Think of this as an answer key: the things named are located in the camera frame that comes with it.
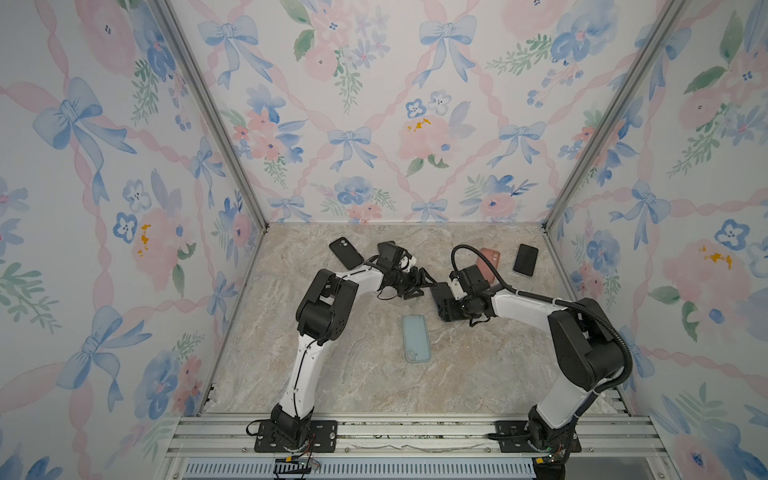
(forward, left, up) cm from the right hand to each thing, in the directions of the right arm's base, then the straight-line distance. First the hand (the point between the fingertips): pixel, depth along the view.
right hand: (448, 309), depth 96 cm
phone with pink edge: (+9, +20, +19) cm, 29 cm away
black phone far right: (+21, -31, -1) cm, 37 cm away
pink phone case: (-4, -4, +28) cm, 29 cm away
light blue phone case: (-12, +10, -1) cm, 16 cm away
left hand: (+6, +4, +4) cm, 9 cm away
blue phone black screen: (+4, +2, +4) cm, 6 cm away
